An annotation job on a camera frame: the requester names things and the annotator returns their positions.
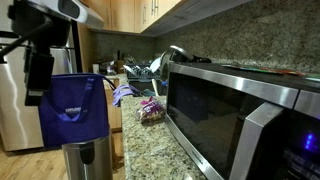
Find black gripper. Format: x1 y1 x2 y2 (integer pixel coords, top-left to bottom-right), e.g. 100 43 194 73
23 46 55 107

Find clear mixed nuts packet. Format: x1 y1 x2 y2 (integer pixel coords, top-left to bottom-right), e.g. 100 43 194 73
134 96 167 125

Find blue fabric bag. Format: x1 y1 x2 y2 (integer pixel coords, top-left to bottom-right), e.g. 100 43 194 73
37 73 111 149

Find stainless steel refrigerator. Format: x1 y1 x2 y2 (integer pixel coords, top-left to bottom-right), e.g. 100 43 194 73
0 0 78 153

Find kitchen utensils pile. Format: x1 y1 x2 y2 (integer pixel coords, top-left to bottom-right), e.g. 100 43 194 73
99 59 118 76

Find light wood base cabinet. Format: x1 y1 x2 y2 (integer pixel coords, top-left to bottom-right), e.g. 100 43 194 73
103 77 123 133

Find purple cloth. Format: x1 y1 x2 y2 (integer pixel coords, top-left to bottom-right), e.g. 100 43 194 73
112 83 141 108

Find stainless steel trash can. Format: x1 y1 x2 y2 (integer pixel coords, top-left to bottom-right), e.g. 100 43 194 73
61 133 114 180

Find dark dish rack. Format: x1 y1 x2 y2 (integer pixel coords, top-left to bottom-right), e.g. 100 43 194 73
123 62 162 83

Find small pink plastic item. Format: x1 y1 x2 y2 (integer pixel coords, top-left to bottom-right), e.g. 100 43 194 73
139 96 158 105

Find light wood upper cabinets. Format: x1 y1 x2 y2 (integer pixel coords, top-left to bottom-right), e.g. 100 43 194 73
78 0 251 38

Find white plate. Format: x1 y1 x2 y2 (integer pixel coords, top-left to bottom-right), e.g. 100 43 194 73
149 55 163 74

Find stainless steel microwave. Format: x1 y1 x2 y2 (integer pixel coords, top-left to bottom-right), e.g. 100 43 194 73
164 61 320 180

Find colourful papers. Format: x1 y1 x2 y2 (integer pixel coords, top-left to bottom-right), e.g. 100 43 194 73
221 63 320 83

